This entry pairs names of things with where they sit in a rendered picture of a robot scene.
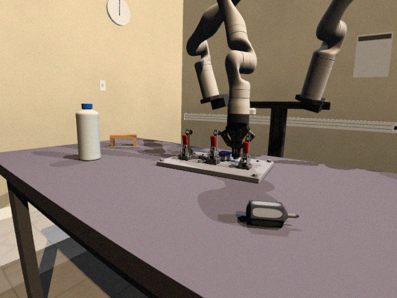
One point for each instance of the blue flat rectangular block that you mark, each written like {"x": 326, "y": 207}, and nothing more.
{"x": 224, "y": 155}

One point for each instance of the toggle clamp with red handle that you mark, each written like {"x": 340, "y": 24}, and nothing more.
{"x": 246, "y": 165}
{"x": 186, "y": 151}
{"x": 213, "y": 157}

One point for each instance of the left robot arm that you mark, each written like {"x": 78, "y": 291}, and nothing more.
{"x": 332, "y": 31}

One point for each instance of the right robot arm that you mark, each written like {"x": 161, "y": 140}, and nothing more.
{"x": 242, "y": 59}

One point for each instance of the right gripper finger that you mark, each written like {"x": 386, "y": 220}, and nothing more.
{"x": 230, "y": 143}
{"x": 239, "y": 144}

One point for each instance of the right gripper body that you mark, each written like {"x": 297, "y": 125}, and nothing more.
{"x": 236, "y": 122}

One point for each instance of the white bottle with blue cap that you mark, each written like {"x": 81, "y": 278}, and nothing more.
{"x": 87, "y": 122}

